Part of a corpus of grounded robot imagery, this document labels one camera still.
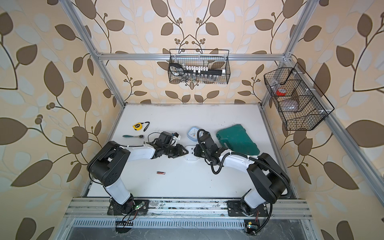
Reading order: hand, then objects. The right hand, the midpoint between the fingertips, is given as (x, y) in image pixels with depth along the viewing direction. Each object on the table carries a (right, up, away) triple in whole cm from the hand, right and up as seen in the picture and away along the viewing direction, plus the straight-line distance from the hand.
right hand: (194, 149), depth 89 cm
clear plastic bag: (+46, +25, -17) cm, 56 cm away
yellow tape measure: (-41, +14, +16) cm, 45 cm away
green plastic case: (+28, +5, +7) cm, 29 cm away
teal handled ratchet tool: (-36, +7, +11) cm, 39 cm away
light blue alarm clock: (-1, +9, +11) cm, 14 cm away
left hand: (-6, -1, +1) cm, 6 cm away
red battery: (-19, -12, -5) cm, 23 cm away
